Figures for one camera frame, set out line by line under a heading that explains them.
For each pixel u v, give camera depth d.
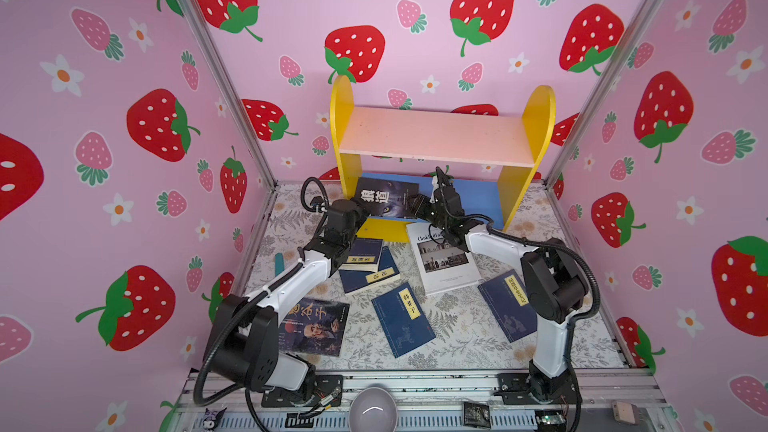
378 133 0.78
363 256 0.96
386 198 0.95
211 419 0.68
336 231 0.65
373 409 0.70
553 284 0.51
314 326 0.84
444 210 0.72
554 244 0.54
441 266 0.93
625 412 0.69
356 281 0.93
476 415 0.69
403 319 0.86
